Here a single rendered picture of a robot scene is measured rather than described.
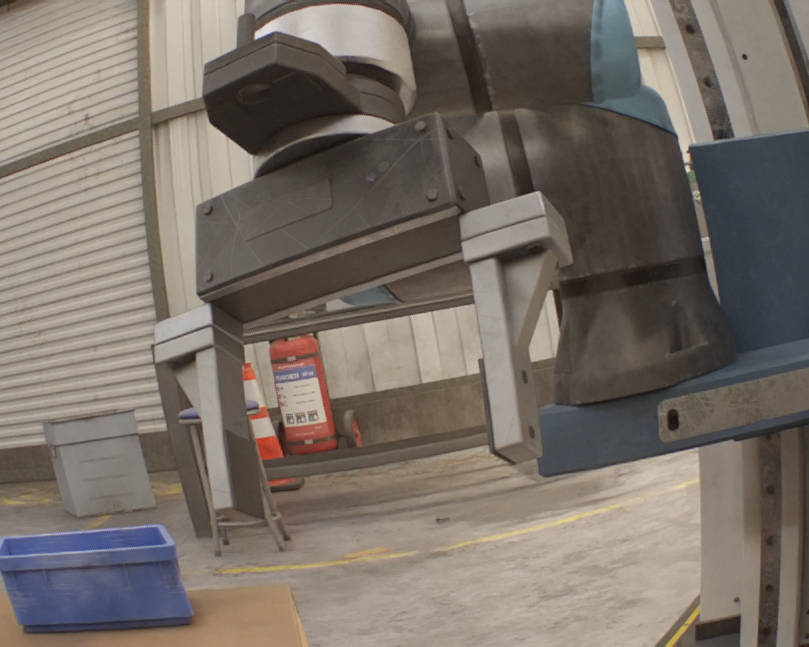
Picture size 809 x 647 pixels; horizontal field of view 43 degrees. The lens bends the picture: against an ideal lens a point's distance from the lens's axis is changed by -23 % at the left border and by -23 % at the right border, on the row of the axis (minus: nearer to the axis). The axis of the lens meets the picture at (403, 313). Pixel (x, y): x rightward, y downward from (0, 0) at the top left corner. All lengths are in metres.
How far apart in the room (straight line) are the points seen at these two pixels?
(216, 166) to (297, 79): 8.05
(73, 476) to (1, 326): 2.96
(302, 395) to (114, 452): 1.88
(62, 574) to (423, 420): 7.09
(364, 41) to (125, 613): 0.98
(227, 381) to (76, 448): 5.69
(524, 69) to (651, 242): 0.31
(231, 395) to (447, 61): 0.25
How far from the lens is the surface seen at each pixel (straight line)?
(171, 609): 1.42
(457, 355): 8.46
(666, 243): 0.99
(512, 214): 0.51
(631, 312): 0.98
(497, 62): 0.72
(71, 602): 1.42
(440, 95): 0.73
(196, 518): 5.19
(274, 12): 0.61
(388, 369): 8.42
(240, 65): 0.53
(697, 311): 1.00
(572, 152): 0.99
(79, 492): 6.26
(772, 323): 1.10
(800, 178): 1.09
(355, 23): 0.59
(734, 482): 1.35
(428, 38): 0.72
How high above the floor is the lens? 0.82
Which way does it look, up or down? level
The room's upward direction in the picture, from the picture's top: 10 degrees counter-clockwise
